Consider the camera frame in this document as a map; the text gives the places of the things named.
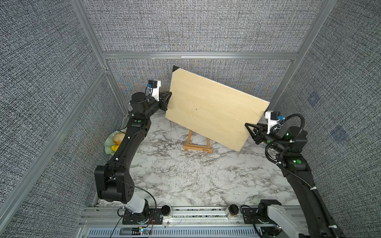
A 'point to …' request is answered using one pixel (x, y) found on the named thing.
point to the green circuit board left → (144, 231)
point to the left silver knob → (166, 212)
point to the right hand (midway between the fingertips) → (247, 121)
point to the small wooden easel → (191, 147)
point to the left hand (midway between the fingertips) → (174, 91)
